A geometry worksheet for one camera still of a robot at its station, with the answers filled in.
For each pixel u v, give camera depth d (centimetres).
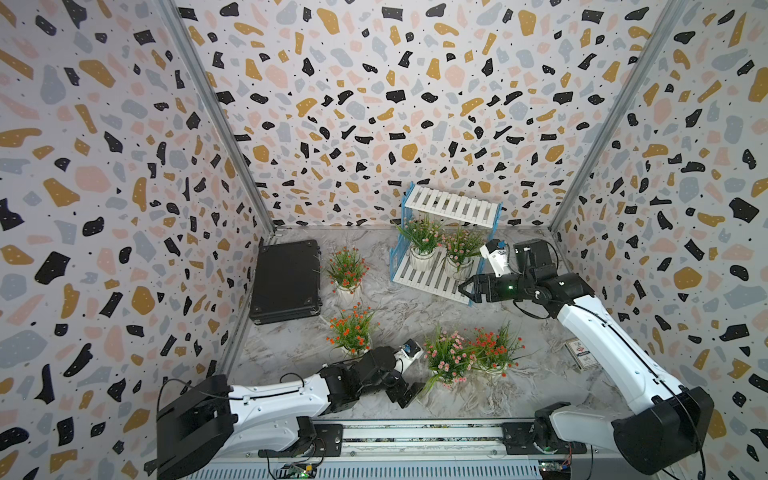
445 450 73
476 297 68
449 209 90
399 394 71
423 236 96
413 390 70
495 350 74
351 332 78
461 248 93
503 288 67
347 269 91
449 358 74
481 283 68
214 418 42
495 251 70
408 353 69
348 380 62
